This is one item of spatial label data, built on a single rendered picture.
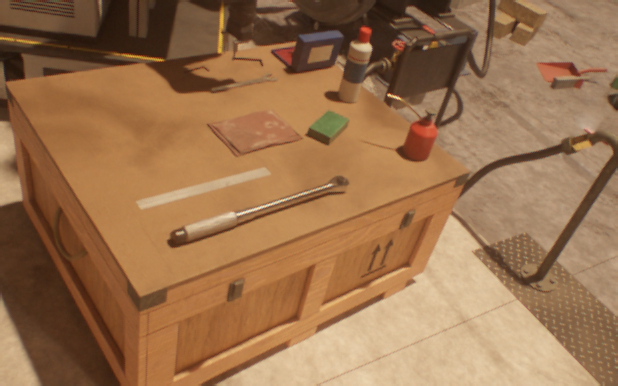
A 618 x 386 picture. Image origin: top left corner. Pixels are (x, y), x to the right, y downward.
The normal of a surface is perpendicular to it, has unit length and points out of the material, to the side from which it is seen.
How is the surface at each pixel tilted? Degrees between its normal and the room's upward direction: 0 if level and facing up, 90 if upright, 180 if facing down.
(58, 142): 0
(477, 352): 0
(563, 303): 0
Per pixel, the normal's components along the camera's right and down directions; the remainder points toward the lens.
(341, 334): 0.21, -0.75
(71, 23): 0.11, 0.65
